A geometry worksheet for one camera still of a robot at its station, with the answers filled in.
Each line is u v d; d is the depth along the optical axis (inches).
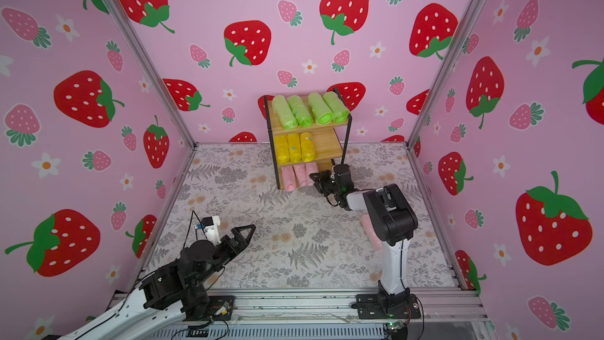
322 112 31.0
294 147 36.0
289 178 40.2
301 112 30.7
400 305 26.0
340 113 30.9
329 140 39.3
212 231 26.2
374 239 34.3
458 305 54.4
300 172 40.6
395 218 21.2
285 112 31.2
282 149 35.6
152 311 20.1
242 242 24.9
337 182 32.8
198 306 25.1
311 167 40.1
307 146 36.3
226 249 25.1
